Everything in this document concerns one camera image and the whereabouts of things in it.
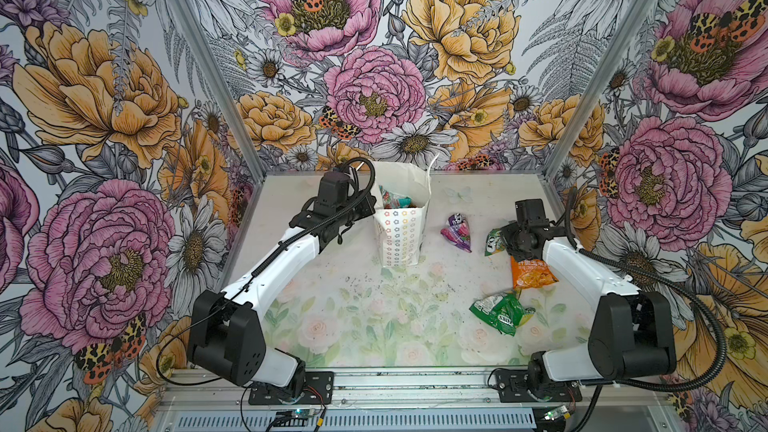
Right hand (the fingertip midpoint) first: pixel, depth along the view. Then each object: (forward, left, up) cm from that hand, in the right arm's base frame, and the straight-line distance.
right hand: (501, 243), depth 90 cm
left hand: (+5, +36, +13) cm, 39 cm away
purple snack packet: (+7, +11, -3) cm, 13 cm away
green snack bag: (-18, +2, -6) cm, 19 cm away
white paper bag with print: (-1, +30, +12) cm, 32 cm away
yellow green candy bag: (0, +2, +1) cm, 3 cm away
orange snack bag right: (-6, -9, -7) cm, 13 cm away
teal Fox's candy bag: (+16, +32, +2) cm, 35 cm away
